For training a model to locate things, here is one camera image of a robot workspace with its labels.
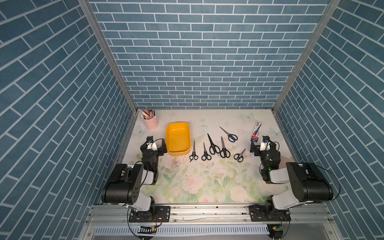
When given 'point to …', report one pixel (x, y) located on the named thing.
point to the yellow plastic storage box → (178, 138)
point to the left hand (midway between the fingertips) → (158, 139)
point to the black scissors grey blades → (224, 152)
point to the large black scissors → (213, 148)
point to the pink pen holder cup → (152, 123)
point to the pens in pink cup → (148, 114)
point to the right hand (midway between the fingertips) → (262, 140)
